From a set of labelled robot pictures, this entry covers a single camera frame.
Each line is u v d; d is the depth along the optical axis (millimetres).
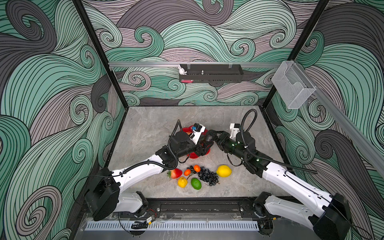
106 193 402
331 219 368
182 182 778
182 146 578
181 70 853
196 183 784
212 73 951
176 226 760
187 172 831
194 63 931
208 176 797
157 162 532
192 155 902
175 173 815
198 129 626
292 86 780
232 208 744
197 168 815
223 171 826
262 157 539
